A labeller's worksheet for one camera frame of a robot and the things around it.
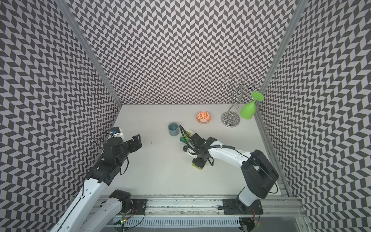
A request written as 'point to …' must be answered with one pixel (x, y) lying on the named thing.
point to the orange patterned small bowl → (203, 117)
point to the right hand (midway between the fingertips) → (200, 163)
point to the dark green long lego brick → (182, 139)
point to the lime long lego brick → (196, 167)
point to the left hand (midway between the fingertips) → (133, 139)
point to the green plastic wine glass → (248, 109)
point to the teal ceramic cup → (173, 128)
